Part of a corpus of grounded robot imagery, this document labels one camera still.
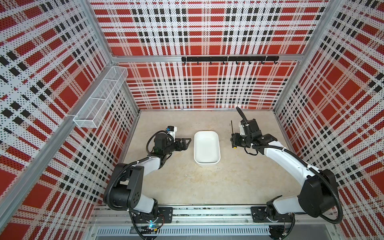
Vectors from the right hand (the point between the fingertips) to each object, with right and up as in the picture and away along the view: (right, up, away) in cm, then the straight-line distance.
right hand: (234, 139), depth 85 cm
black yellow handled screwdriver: (0, -4, -3) cm, 5 cm away
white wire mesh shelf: (-87, +16, +7) cm, 89 cm away
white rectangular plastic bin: (-15, -7, +13) cm, 21 cm away
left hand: (-27, 0, +6) cm, 28 cm away
